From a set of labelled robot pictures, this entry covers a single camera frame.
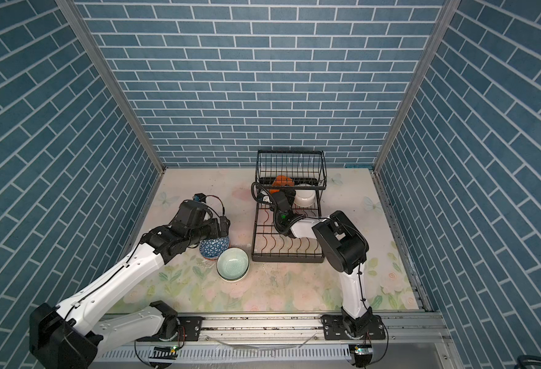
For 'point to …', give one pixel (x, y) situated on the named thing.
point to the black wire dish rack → (268, 244)
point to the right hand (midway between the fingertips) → (290, 191)
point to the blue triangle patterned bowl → (210, 248)
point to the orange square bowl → (280, 181)
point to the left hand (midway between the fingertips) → (225, 224)
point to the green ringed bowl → (233, 264)
